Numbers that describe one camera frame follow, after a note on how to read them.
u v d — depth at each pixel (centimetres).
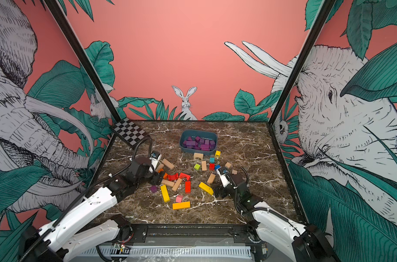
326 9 70
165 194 86
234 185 63
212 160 100
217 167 96
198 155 100
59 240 41
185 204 82
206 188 88
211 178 90
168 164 98
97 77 97
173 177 91
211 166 95
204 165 98
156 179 70
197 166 96
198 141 107
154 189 85
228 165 98
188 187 89
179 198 84
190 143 107
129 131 111
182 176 91
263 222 55
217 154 101
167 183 88
